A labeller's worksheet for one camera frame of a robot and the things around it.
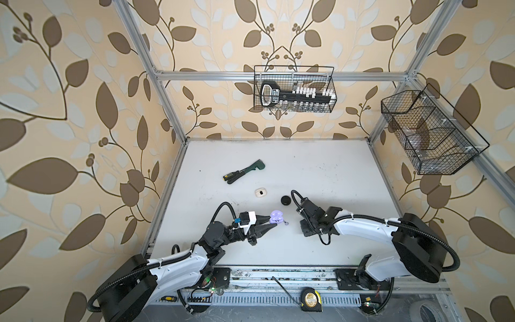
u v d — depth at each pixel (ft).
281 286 2.41
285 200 3.18
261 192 3.16
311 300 2.23
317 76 2.99
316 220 2.19
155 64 2.95
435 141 2.40
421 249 1.40
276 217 2.18
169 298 2.31
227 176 3.34
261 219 2.18
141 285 1.40
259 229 2.07
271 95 2.77
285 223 2.91
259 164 3.55
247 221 1.89
